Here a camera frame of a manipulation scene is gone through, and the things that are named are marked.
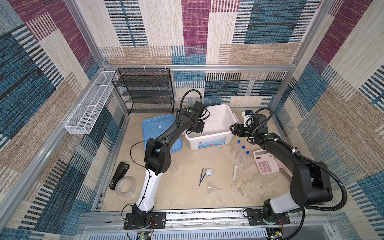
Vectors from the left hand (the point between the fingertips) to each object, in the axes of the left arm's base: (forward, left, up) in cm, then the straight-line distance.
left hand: (199, 127), depth 94 cm
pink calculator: (-18, -40, -11) cm, 45 cm away
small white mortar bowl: (-25, -5, -11) cm, 28 cm away
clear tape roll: (-31, +42, -14) cm, 54 cm away
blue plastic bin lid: (+11, +33, -14) cm, 37 cm away
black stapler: (-23, +45, -11) cm, 52 cm away
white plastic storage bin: (-8, -10, +3) cm, 13 cm away
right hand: (-4, -21, +3) cm, 22 cm away
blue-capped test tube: (-14, -21, -3) cm, 26 cm away
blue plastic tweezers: (-26, -1, -13) cm, 30 cm away
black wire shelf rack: (+31, +38, +5) cm, 49 cm away
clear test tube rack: (-19, -25, -5) cm, 32 cm away
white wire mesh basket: (+3, +70, +5) cm, 70 cm away
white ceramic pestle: (-22, -21, -12) cm, 32 cm away
